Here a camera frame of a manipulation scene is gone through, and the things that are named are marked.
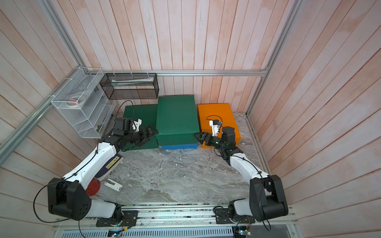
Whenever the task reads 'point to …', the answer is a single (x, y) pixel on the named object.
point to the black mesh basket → (131, 86)
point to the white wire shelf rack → (90, 119)
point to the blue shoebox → (180, 147)
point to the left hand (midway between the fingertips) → (154, 136)
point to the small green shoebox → (148, 114)
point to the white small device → (113, 185)
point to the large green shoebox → (177, 121)
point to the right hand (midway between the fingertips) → (197, 135)
